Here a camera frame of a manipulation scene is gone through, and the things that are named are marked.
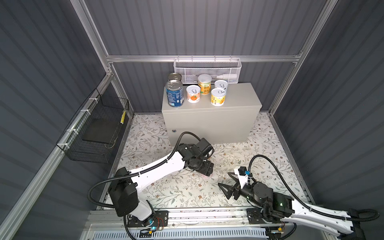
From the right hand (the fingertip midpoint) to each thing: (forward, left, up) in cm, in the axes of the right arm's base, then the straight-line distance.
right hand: (225, 180), depth 72 cm
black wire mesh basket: (+15, +63, +18) cm, 67 cm away
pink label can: (0, +9, +6) cm, 11 cm away
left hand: (+6, +8, -1) cm, 10 cm away
